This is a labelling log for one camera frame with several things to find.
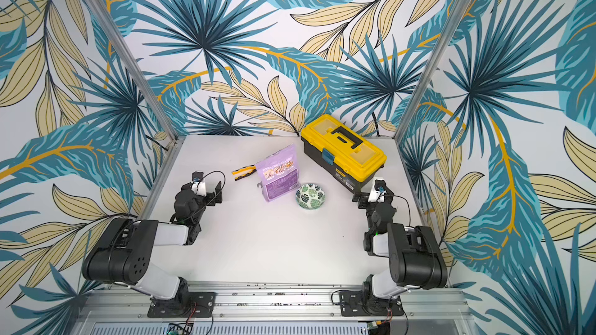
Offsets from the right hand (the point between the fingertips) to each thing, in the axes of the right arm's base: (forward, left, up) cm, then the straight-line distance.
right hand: (357, 182), depth 88 cm
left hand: (+4, +58, -3) cm, 59 cm away
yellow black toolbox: (+11, +5, +4) cm, 13 cm away
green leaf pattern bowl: (+1, +17, -12) cm, 21 cm away
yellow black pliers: (+16, +47, -12) cm, 51 cm away
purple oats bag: (+4, +30, +1) cm, 30 cm away
